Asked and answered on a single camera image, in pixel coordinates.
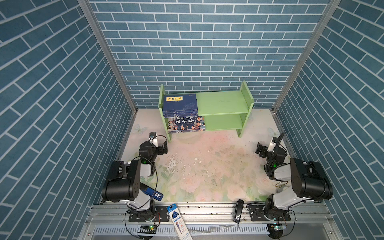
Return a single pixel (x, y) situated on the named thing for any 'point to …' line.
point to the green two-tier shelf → (223, 110)
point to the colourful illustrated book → (181, 124)
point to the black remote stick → (238, 210)
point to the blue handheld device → (152, 193)
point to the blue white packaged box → (179, 223)
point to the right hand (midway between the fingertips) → (266, 143)
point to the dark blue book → (180, 105)
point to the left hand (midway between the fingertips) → (159, 140)
